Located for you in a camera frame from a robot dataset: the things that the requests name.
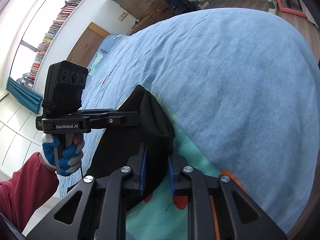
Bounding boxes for black pants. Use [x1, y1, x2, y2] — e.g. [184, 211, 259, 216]
[87, 85, 175, 210]

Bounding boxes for red sleeved forearm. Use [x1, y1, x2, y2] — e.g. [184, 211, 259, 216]
[1, 152, 59, 232]

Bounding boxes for left hand blue glove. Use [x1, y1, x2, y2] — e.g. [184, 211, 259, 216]
[40, 134, 85, 177]

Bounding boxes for teal curtain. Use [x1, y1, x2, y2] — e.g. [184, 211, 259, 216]
[7, 77, 43, 114]

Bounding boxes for row of books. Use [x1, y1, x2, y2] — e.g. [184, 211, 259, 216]
[17, 0, 83, 88]

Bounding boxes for wooden headboard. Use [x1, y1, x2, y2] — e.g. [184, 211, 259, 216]
[67, 22, 110, 68]

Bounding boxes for wooden dresser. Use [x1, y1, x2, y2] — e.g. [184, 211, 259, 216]
[120, 0, 174, 35]

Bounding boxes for blue patterned duvet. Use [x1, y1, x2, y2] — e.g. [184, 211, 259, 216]
[58, 8, 320, 240]

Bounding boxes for black tote bag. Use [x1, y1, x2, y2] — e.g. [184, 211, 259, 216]
[164, 0, 200, 16]

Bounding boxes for black camera box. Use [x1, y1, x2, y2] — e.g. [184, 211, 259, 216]
[42, 61, 88, 118]

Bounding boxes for wall socket plate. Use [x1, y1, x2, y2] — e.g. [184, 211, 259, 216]
[118, 11, 128, 22]

